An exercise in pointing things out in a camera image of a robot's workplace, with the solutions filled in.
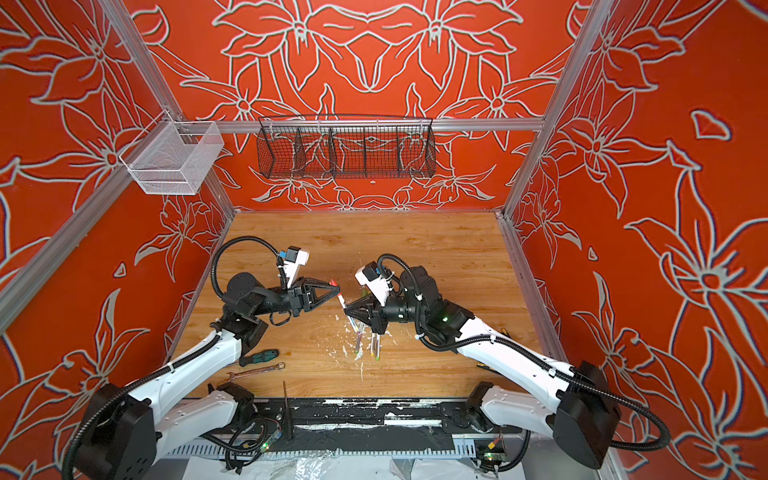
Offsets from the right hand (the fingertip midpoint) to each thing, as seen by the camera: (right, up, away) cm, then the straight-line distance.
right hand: (344, 310), depth 66 cm
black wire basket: (-4, +47, +32) cm, 58 cm away
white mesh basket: (-58, +42, +26) cm, 76 cm away
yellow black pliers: (+36, -19, +14) cm, 43 cm away
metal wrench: (-26, -20, +14) cm, 36 cm away
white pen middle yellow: (+6, -15, +19) cm, 24 cm away
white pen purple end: (0, +2, -1) cm, 2 cm away
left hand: (-2, +4, -2) cm, 4 cm away
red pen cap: (-2, +6, -2) cm, 7 cm away
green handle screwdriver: (-26, -17, +15) cm, 34 cm away
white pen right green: (+7, -15, +18) cm, 25 cm away
